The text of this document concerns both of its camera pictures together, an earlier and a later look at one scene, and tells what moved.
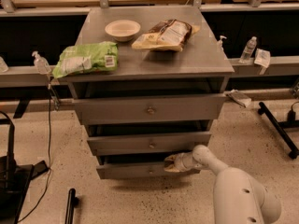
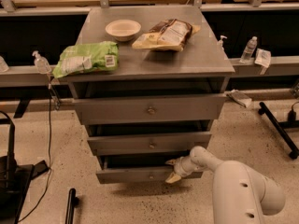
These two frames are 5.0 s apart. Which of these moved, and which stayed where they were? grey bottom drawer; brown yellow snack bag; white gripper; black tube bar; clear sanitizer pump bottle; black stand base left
Moved: white gripper; grey bottom drawer
Stayed: black tube bar; black stand base left; clear sanitizer pump bottle; brown yellow snack bag
